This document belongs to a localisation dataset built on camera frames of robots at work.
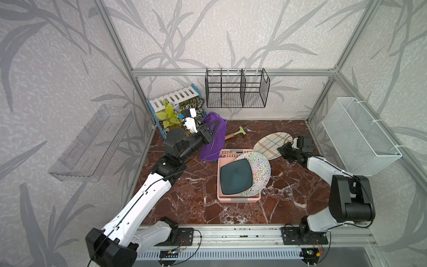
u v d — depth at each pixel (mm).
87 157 658
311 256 734
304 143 724
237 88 1041
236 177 915
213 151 669
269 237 751
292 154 793
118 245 368
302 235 674
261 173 839
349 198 446
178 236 718
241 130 1118
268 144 1019
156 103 912
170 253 700
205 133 552
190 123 568
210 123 624
